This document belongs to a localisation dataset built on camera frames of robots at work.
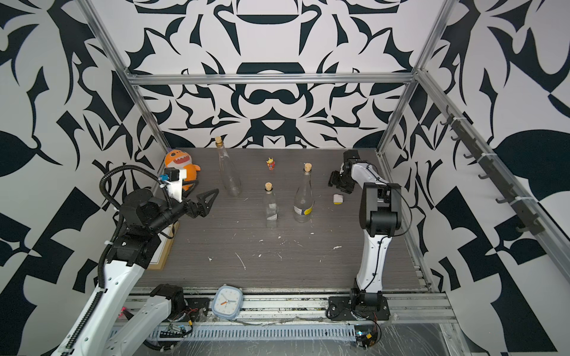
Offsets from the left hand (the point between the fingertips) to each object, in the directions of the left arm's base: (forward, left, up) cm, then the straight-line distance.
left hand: (203, 182), depth 69 cm
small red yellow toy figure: (+30, -20, -25) cm, 44 cm away
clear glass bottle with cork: (+18, -3, -17) cm, 25 cm away
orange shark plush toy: (+31, +21, -23) cm, 44 cm away
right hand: (+19, -49, -27) cm, 59 cm away
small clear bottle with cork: (+3, -20, -21) cm, 30 cm away
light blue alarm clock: (-28, -5, -28) cm, 40 cm away
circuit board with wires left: (-35, +9, -29) cm, 46 cm away
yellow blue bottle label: (+11, -49, -29) cm, 58 cm away
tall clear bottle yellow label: (+4, -33, -21) cm, 39 cm away
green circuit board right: (-38, -49, -32) cm, 70 cm away
